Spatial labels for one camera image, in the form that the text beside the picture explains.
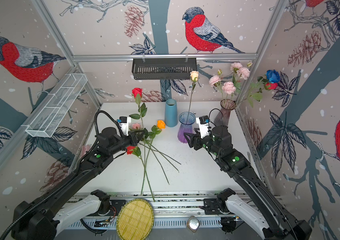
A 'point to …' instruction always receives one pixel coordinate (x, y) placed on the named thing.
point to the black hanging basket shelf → (163, 68)
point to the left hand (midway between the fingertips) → (144, 131)
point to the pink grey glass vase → (226, 105)
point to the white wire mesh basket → (50, 115)
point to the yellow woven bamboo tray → (135, 220)
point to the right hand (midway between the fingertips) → (187, 133)
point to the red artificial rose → (255, 90)
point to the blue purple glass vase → (186, 120)
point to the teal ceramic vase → (171, 113)
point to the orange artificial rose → (155, 130)
